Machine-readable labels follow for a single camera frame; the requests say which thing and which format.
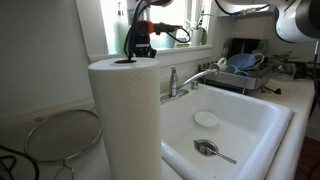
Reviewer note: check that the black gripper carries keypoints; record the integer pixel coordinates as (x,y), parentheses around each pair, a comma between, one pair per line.
(144,46)

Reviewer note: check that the chrome faucet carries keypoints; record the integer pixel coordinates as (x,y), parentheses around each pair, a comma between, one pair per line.
(173,83)

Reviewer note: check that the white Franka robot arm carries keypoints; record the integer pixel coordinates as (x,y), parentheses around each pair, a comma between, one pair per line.
(293,20)

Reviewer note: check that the pale blue tumbler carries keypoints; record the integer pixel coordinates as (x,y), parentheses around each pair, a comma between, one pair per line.
(171,40)

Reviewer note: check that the yellow green sponge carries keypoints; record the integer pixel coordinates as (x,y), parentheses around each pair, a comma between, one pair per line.
(182,45)

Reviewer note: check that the chrome sprayer cap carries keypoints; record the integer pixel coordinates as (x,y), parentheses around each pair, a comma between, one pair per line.
(194,85)

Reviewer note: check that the white paper towel roll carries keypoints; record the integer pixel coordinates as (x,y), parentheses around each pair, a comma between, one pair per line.
(126,116)

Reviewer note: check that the white mug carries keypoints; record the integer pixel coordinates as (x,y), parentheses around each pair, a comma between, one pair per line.
(219,65)

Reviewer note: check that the teal cup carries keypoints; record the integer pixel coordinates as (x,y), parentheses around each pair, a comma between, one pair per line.
(241,73)
(230,69)

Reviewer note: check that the white round lid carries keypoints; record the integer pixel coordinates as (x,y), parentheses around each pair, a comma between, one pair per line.
(205,119)

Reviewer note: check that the blue bowl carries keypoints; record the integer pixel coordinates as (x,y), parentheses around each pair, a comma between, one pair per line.
(243,61)

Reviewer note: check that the grey dish rack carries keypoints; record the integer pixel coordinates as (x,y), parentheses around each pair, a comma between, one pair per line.
(240,80)

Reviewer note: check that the black appliance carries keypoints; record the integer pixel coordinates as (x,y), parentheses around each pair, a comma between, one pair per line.
(248,45)

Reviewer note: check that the metal sink drain strainer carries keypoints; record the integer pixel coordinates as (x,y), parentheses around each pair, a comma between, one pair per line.
(201,146)

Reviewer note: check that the round metal mesh strainer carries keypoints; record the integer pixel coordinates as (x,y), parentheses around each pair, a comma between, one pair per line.
(63,136)

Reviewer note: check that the white sink basin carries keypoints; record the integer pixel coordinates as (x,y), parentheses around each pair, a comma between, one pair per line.
(250,126)

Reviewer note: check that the metal spoon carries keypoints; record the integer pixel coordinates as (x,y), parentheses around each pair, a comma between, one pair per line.
(223,157)

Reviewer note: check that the black spoon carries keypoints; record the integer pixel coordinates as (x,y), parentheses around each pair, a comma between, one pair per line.
(273,90)

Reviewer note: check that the clear glass jar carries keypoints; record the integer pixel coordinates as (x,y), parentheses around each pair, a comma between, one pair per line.
(283,70)

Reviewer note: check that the black wrist camera orange plug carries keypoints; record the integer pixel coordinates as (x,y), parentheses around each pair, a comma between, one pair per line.
(146,27)

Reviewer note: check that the white window frame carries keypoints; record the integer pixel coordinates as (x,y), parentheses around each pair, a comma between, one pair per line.
(95,30)

